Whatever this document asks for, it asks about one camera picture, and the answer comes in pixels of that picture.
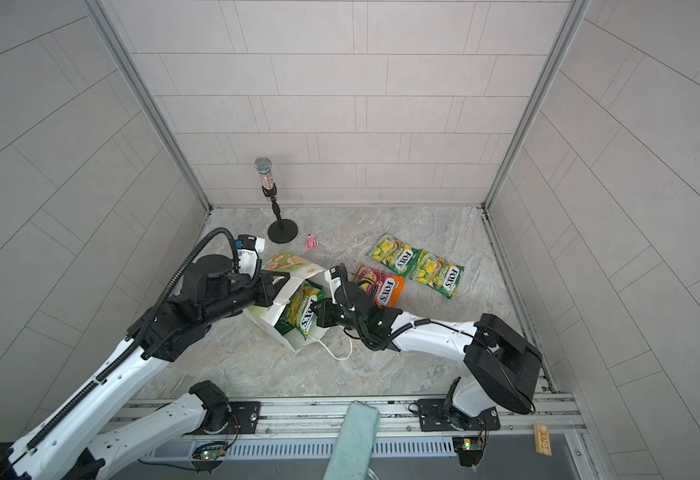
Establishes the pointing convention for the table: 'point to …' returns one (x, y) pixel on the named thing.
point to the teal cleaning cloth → (353, 444)
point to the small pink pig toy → (311, 242)
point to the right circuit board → (469, 450)
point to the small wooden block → (542, 439)
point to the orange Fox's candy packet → (384, 288)
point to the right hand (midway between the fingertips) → (309, 311)
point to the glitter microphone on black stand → (283, 230)
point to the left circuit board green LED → (208, 456)
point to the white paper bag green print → (282, 271)
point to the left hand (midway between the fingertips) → (297, 276)
